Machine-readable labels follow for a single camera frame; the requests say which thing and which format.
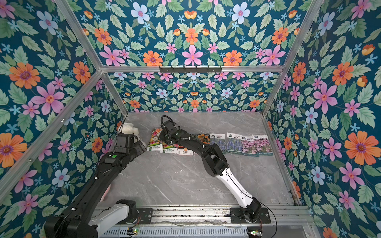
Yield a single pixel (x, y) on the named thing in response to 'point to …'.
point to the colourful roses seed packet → (155, 144)
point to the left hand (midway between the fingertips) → (140, 147)
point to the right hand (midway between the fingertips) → (163, 133)
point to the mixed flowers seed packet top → (171, 148)
